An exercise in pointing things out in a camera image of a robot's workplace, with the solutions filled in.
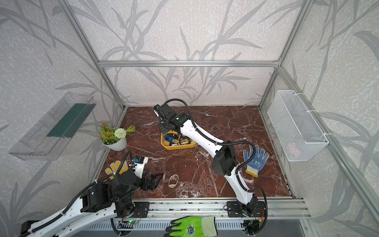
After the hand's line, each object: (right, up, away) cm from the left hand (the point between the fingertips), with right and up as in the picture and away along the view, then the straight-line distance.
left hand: (158, 175), depth 71 cm
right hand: (0, +25, +13) cm, 29 cm away
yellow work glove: (-32, -2, +17) cm, 36 cm away
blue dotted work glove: (+57, 0, +21) cm, 61 cm away
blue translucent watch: (+1, +15, +25) cm, 30 cm away
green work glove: (+17, -23, -3) cm, 29 cm away
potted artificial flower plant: (-30, +16, +16) cm, 38 cm away
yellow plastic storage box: (+9, +12, +26) cm, 30 cm away
